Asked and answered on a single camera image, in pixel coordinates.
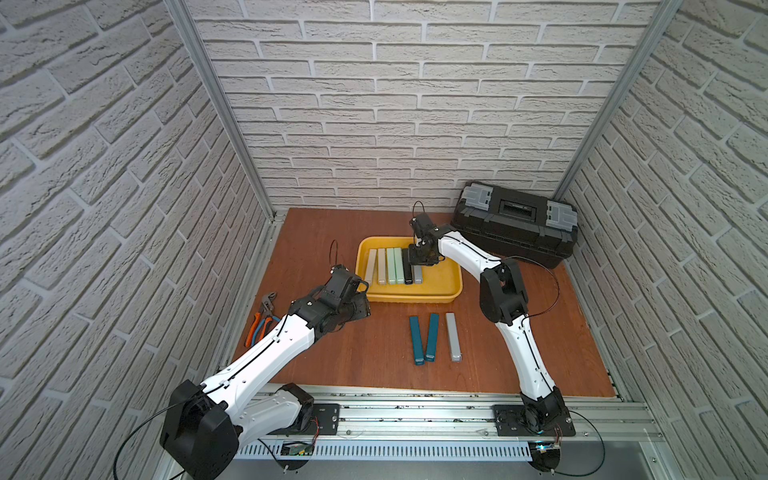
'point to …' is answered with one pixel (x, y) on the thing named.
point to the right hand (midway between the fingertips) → (419, 258)
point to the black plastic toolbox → (518, 225)
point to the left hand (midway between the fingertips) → (365, 299)
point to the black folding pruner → (407, 269)
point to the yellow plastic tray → (442, 282)
